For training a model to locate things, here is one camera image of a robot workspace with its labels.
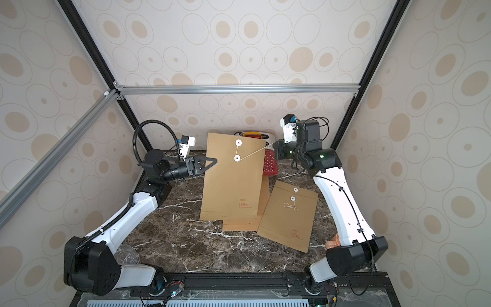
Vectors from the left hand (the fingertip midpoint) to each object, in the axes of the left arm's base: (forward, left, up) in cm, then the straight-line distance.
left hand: (218, 165), depth 65 cm
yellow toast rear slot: (+36, -11, -16) cm, 40 cm away
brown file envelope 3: (-1, -30, -36) cm, 47 cm away
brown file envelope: (-1, -4, -11) cm, 12 cm away
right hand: (+9, -18, 0) cm, 21 cm away
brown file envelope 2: (-5, -12, -36) cm, 38 cm away
